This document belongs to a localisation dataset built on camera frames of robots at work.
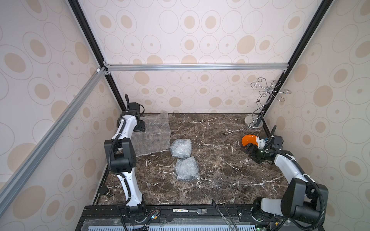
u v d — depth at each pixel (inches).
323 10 27.2
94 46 31.8
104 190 28.7
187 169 33.6
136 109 30.1
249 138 40.8
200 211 29.3
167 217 28.8
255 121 44.4
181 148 37.2
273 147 26.8
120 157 21.1
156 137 41.5
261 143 31.6
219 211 28.8
